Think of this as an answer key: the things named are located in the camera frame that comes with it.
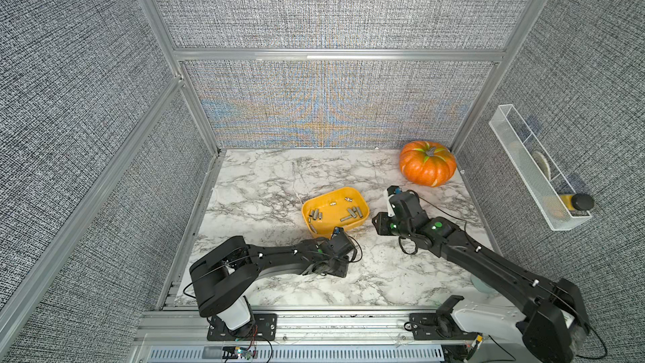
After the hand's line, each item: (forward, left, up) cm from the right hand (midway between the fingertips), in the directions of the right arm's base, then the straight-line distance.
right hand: (376, 215), depth 80 cm
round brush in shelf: (+7, -44, +18) cm, 48 cm away
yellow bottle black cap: (-7, -45, +19) cm, 50 cm away
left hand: (-12, +9, -13) cm, 20 cm away
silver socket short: (+13, +13, -15) cm, 24 cm away
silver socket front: (+8, +20, -15) cm, 26 cm away
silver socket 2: (+10, +3, -14) cm, 18 cm away
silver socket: (+8, +6, -15) cm, 18 cm away
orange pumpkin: (+25, -24, -4) cm, 35 cm away
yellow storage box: (+12, +8, -16) cm, 22 cm away
